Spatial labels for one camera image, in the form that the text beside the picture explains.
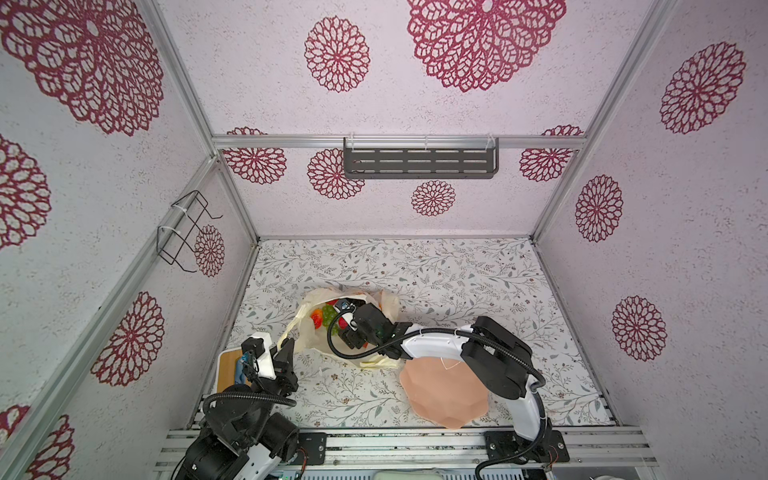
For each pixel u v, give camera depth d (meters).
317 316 0.93
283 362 0.58
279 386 0.58
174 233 0.74
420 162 1.00
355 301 0.78
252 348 0.52
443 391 0.83
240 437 0.48
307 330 0.74
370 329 0.70
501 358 0.50
